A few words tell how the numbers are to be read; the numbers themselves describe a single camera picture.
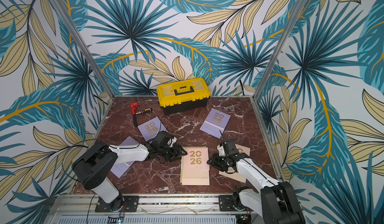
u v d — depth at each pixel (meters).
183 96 0.98
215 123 1.03
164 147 0.75
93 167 0.45
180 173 0.83
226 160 0.66
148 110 1.09
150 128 1.00
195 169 0.83
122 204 0.69
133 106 1.13
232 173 0.73
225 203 0.74
